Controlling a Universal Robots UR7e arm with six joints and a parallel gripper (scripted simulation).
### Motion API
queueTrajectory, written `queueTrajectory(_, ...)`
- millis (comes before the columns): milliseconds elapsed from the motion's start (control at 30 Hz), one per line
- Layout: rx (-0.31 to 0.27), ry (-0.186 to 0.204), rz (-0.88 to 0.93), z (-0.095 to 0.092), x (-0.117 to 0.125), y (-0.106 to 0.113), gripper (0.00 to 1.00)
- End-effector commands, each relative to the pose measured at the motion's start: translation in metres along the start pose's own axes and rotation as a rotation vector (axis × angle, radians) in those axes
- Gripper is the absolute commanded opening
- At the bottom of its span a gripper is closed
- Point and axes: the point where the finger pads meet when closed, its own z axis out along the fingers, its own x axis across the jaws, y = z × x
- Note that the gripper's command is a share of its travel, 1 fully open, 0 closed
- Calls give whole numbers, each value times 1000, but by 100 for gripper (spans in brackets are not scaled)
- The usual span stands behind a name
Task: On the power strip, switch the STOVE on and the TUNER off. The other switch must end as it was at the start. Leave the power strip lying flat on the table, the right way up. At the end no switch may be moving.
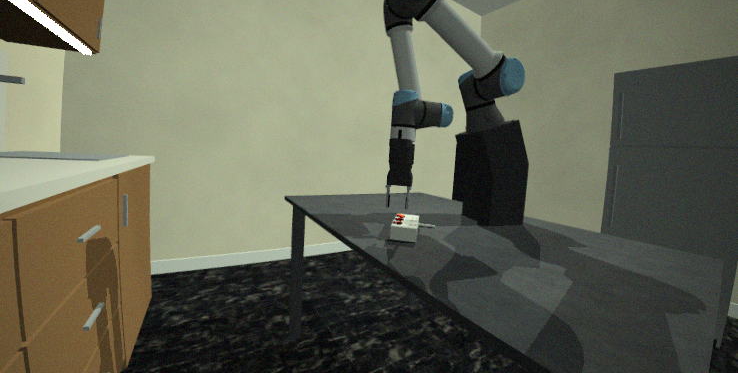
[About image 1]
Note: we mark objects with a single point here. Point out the white power strip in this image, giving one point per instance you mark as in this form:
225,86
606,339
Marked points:
404,228

